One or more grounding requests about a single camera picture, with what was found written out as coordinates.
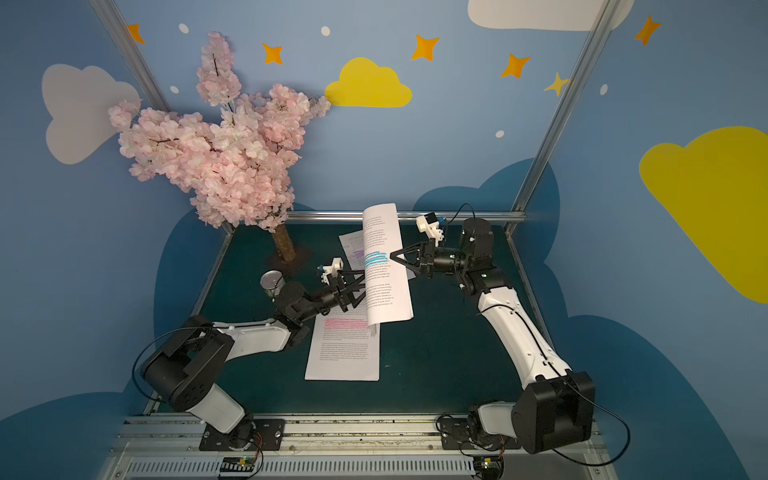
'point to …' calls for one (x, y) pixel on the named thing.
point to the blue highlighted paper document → (387, 291)
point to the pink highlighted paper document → (344, 347)
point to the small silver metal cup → (272, 281)
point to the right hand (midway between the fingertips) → (397, 256)
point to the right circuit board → (488, 467)
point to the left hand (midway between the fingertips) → (372, 276)
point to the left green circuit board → (236, 467)
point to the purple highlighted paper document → (354, 246)
